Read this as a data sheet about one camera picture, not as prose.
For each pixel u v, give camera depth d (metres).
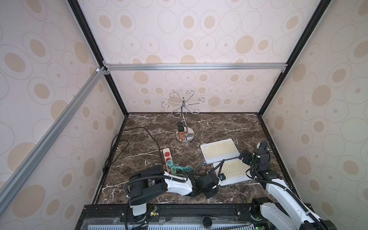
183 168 0.88
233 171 0.89
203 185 0.64
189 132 1.05
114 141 1.06
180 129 0.96
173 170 0.81
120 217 0.73
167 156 0.92
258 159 0.63
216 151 0.97
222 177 0.72
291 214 0.46
